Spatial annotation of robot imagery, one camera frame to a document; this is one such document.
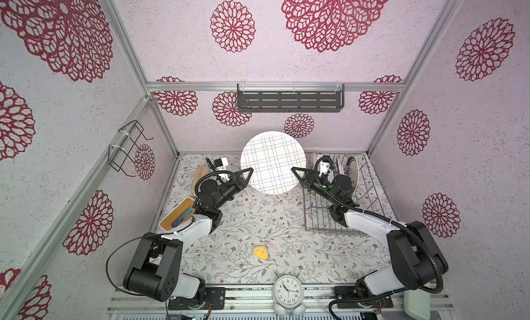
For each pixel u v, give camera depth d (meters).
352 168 1.06
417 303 0.71
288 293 0.72
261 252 0.83
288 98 0.96
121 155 0.75
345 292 0.75
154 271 0.43
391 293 0.58
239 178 0.74
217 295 0.75
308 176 0.73
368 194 0.97
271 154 0.80
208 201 0.63
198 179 0.59
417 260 0.44
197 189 0.61
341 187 0.64
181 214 0.90
